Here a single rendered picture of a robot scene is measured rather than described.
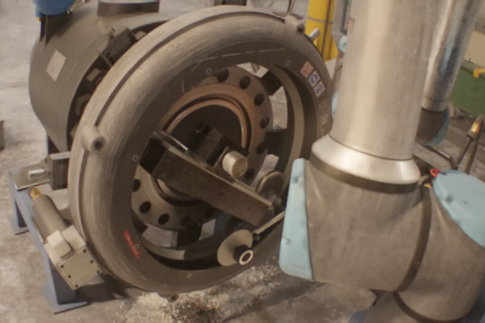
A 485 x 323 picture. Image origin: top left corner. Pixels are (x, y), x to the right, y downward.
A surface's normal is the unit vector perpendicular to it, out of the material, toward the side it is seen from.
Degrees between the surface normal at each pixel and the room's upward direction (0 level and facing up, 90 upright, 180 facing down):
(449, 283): 95
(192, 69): 90
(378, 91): 81
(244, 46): 90
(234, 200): 90
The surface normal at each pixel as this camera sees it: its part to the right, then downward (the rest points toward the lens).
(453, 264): -0.23, 0.21
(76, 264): 0.62, 0.43
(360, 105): -0.67, 0.12
